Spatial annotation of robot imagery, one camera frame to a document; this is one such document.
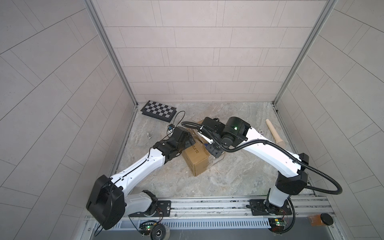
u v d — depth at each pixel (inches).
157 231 22.5
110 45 33.3
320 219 24.2
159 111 42.6
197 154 28.8
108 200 15.0
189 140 28.9
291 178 16.3
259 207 28.1
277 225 26.7
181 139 24.1
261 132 39.2
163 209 27.8
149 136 37.8
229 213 27.8
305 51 34.1
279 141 36.2
